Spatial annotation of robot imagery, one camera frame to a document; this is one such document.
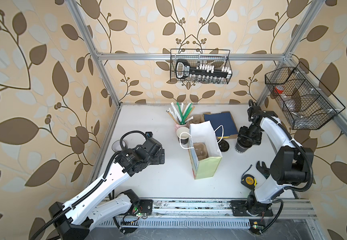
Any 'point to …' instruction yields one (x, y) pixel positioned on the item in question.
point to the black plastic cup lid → (224, 145)
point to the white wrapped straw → (176, 112)
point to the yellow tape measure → (249, 181)
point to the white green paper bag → (204, 132)
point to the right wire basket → (308, 104)
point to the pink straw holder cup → (177, 126)
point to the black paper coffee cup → (242, 145)
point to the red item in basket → (279, 89)
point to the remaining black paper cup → (182, 134)
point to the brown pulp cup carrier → (197, 118)
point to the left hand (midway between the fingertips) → (157, 154)
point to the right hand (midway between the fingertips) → (245, 141)
